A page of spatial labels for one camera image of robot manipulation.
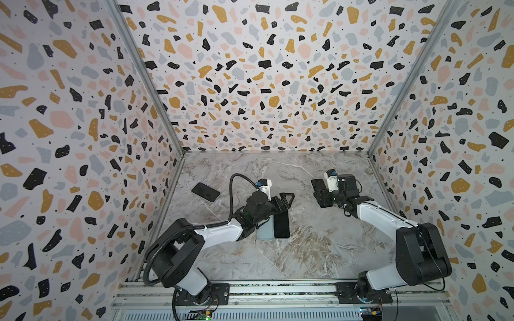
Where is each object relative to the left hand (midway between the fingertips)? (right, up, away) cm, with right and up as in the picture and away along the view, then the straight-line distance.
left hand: (290, 195), depth 81 cm
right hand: (+14, +2, +11) cm, 18 cm away
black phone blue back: (-3, -15, +12) cm, 20 cm away
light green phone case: (-10, -16, +9) cm, 21 cm away
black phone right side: (+14, +4, +12) cm, 19 cm away
